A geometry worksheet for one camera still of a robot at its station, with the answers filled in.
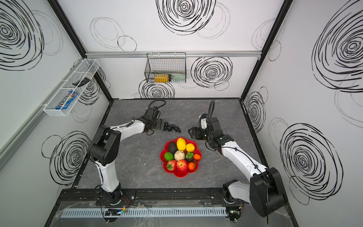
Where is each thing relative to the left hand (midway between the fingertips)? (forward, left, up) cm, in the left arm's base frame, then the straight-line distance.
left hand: (156, 122), depth 100 cm
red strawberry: (-30, -14, +2) cm, 33 cm away
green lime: (-25, -11, 0) cm, 27 cm away
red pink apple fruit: (-31, -19, +3) cm, 37 cm away
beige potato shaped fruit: (-25, -18, +3) cm, 31 cm away
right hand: (-13, -26, +11) cm, 31 cm away
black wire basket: (+29, -6, +26) cm, 40 cm away
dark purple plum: (-27, -24, 0) cm, 36 cm away
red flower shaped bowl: (-24, -23, +2) cm, 33 cm away
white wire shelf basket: (+22, +45, +29) cm, 58 cm away
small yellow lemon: (-19, -24, +2) cm, 31 cm away
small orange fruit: (-25, -28, +2) cm, 38 cm away
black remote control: (+6, +38, +31) cm, 50 cm away
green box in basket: (+14, -16, +29) cm, 36 cm away
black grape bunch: (-4, -10, +1) cm, 11 cm away
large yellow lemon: (-17, -18, +2) cm, 25 cm away
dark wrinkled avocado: (-19, -13, +1) cm, 23 cm away
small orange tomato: (-30, -25, +1) cm, 39 cm away
